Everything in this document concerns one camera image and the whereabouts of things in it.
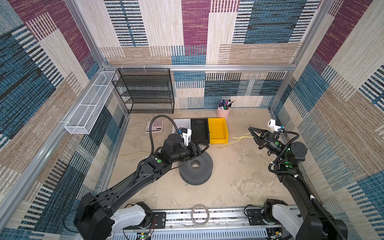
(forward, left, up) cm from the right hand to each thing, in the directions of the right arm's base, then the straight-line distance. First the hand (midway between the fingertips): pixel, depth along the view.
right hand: (248, 130), depth 67 cm
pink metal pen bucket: (+36, +3, -27) cm, 45 cm away
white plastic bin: (+30, +32, -29) cm, 52 cm away
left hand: (-3, +18, -7) cm, 20 cm away
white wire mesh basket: (+9, +76, +2) cm, 77 cm away
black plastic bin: (+28, +20, -35) cm, 49 cm away
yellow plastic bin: (+25, +7, -34) cm, 42 cm away
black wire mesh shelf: (+51, +58, -15) cm, 78 cm away
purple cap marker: (+40, +3, -21) cm, 45 cm away
